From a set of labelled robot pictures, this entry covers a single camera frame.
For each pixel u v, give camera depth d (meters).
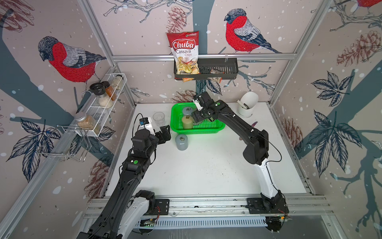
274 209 0.66
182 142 0.90
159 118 1.04
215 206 0.75
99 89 0.68
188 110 1.04
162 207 0.73
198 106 0.81
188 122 0.98
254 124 1.07
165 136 0.67
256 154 0.59
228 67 0.95
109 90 0.76
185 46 0.81
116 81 0.86
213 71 0.92
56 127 0.59
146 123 0.64
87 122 0.60
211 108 0.66
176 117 1.01
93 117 0.64
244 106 1.09
